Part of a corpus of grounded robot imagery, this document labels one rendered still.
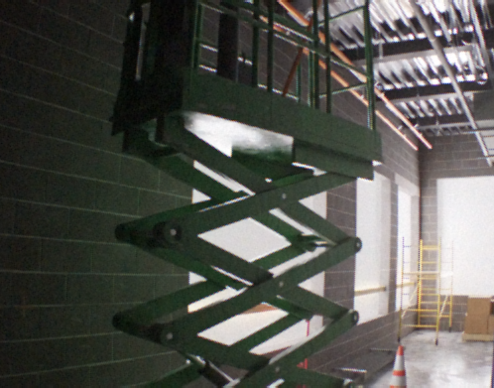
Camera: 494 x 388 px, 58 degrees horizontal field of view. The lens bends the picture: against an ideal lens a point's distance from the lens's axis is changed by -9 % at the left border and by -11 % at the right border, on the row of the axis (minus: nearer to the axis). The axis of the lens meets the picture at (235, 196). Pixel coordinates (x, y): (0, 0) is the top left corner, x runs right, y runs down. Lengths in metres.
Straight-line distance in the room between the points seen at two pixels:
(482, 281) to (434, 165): 2.89
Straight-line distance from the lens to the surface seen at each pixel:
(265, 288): 2.51
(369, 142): 3.10
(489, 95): 7.37
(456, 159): 11.62
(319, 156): 2.80
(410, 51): 6.85
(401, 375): 5.10
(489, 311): 10.09
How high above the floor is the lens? 1.57
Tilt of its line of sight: 7 degrees up
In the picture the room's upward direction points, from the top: 2 degrees clockwise
